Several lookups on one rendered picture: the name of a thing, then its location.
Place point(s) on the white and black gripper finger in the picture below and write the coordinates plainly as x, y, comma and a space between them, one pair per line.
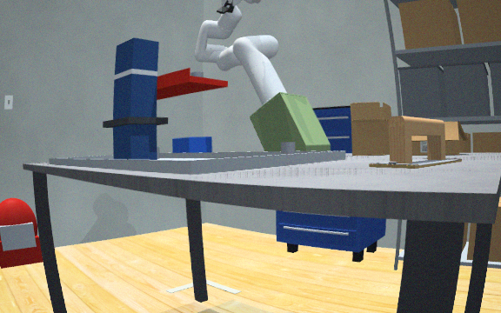
226, 9

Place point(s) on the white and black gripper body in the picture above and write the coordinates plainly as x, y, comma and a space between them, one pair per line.
234, 2

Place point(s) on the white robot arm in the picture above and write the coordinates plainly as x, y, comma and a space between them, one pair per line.
246, 52

